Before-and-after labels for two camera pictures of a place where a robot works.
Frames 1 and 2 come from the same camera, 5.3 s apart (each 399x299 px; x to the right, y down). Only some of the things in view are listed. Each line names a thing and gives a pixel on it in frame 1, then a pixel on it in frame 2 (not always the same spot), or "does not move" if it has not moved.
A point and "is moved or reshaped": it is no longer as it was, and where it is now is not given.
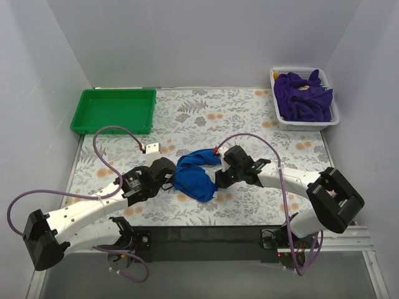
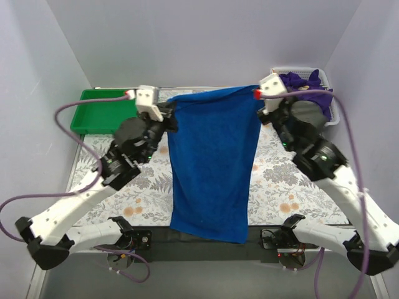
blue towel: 191,179 is moved or reshaped
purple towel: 301,99 does not move
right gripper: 223,179 to 264,116
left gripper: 168,170 to 168,114
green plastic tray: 131,109 does not move
